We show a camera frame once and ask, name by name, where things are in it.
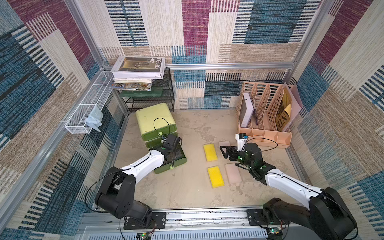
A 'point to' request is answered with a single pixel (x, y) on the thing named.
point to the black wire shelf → (168, 93)
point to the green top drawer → (150, 136)
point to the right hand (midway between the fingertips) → (225, 145)
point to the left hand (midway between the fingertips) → (176, 152)
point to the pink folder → (296, 103)
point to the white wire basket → (96, 96)
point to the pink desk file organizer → (258, 110)
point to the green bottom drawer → (180, 159)
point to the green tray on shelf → (154, 91)
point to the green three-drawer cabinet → (154, 123)
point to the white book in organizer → (249, 111)
